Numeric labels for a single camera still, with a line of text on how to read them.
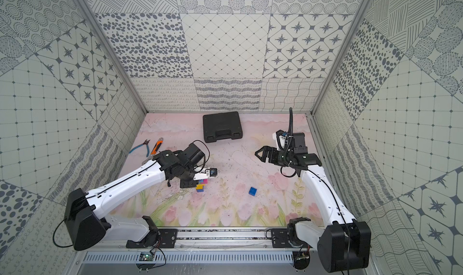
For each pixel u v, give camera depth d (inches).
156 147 40.5
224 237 30.0
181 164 22.2
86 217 15.1
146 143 41.2
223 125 43.3
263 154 27.6
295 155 23.6
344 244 15.1
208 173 27.1
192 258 27.6
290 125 24.1
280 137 29.5
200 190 34.5
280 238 28.9
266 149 27.6
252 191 33.9
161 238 28.8
